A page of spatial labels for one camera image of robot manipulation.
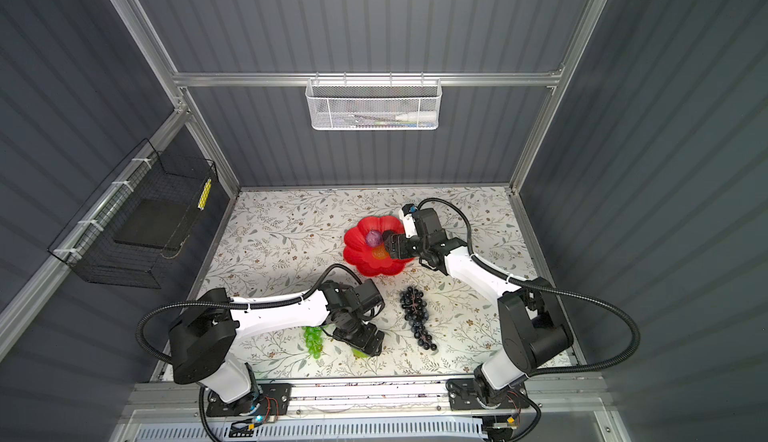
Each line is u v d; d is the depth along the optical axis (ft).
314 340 2.65
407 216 2.61
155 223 2.47
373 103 4.06
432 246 2.22
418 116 2.83
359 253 3.35
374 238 3.28
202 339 1.46
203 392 2.28
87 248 2.02
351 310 2.03
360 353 2.32
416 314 2.75
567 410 2.36
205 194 2.75
